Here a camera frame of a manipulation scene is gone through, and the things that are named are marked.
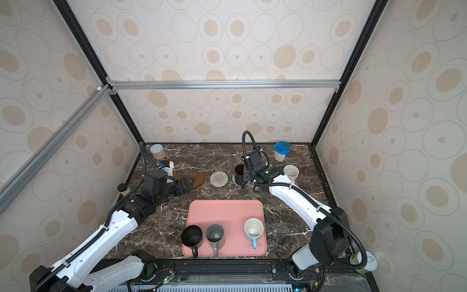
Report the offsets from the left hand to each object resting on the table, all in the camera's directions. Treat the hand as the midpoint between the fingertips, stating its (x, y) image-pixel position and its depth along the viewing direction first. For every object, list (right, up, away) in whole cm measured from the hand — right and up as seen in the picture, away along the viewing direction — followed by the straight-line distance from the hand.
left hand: (191, 179), depth 76 cm
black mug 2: (-1, -26, +5) cm, 27 cm away
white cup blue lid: (+45, +15, +29) cm, 55 cm away
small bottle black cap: (-36, -6, +12) cm, 39 cm away
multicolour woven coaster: (+9, -2, +26) cm, 28 cm away
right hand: (+29, +4, +8) cm, 31 cm away
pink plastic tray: (+17, -19, +11) cm, 27 cm away
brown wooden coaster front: (-3, -3, +29) cm, 29 cm away
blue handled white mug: (+27, -23, +6) cm, 36 cm away
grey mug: (+9, -25, +4) cm, 27 cm away
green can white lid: (+73, -33, -5) cm, 80 cm away
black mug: (+20, +1, +15) cm, 25 cm away
